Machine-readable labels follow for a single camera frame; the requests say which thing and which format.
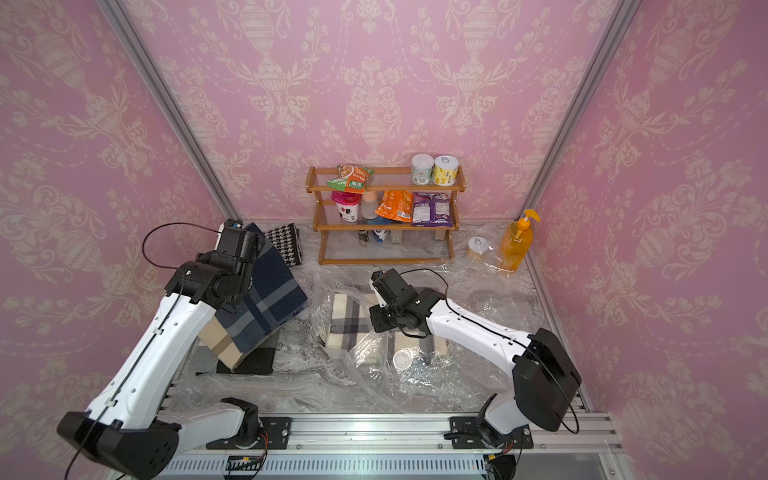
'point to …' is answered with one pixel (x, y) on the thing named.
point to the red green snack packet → (350, 179)
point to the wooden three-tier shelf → (381, 217)
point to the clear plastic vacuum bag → (332, 361)
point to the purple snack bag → (431, 210)
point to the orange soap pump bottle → (517, 241)
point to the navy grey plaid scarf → (272, 298)
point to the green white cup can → (421, 167)
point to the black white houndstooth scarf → (287, 240)
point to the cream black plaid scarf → (352, 335)
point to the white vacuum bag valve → (402, 360)
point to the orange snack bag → (396, 205)
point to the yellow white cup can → (445, 170)
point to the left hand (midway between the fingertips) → (212, 267)
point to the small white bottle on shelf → (369, 205)
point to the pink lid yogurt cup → (347, 204)
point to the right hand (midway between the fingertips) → (375, 317)
